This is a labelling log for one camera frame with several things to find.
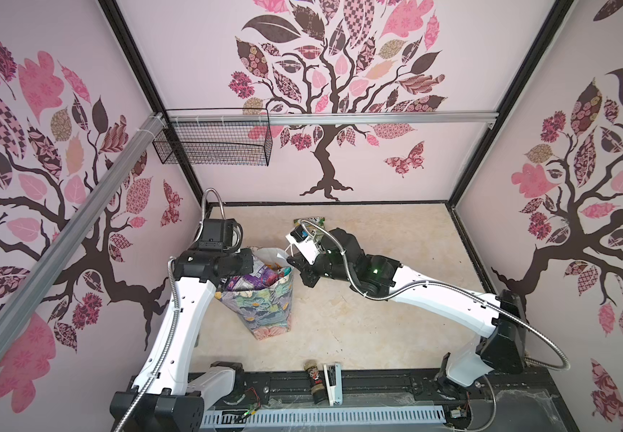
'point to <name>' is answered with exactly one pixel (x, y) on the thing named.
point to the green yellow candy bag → (314, 220)
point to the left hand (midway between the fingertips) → (244, 265)
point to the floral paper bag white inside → (266, 310)
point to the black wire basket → (215, 136)
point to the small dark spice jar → (318, 389)
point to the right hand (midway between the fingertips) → (290, 254)
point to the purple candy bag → (261, 277)
